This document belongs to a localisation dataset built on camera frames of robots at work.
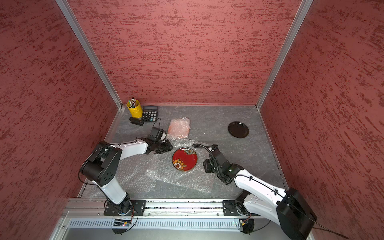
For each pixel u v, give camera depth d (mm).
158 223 775
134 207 736
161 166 887
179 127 1033
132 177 838
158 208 756
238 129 1037
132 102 1001
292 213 406
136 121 1076
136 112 1071
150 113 1131
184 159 900
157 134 775
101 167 473
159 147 810
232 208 740
